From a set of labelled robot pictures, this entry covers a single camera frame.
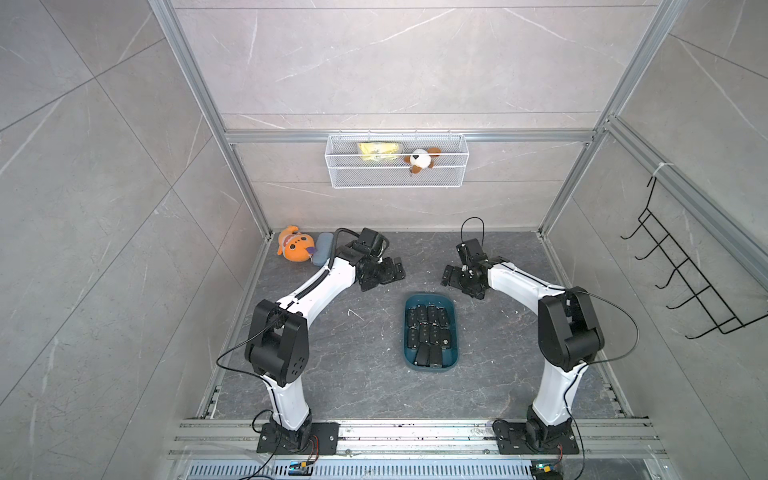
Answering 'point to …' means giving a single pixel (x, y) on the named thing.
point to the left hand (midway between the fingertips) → (397, 273)
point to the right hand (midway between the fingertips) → (456, 283)
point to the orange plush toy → (294, 245)
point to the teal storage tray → (450, 357)
